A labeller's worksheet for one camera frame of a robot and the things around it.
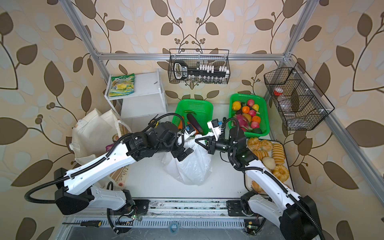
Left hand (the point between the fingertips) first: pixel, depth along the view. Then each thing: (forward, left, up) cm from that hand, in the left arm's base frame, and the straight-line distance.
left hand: (188, 141), depth 67 cm
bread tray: (+8, -50, -26) cm, 57 cm away
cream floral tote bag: (+7, +53, -9) cm, 54 cm away
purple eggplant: (+26, -2, -22) cm, 35 cm away
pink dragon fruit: (+27, -34, -20) cm, 48 cm away
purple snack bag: (+4, +46, -16) cm, 49 cm away
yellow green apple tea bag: (+30, +39, +7) cm, 50 cm away
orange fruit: (+41, -39, -22) cm, 61 cm away
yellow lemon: (+43, -32, -19) cm, 57 cm away
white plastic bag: (-7, -4, -14) cm, 16 cm away
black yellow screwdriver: (-30, +45, -26) cm, 61 cm away
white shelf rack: (+26, +31, +4) cm, 40 cm away
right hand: (0, -4, -1) cm, 4 cm away
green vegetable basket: (+44, -7, -26) cm, 52 cm away
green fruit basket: (+51, -52, -21) cm, 76 cm away
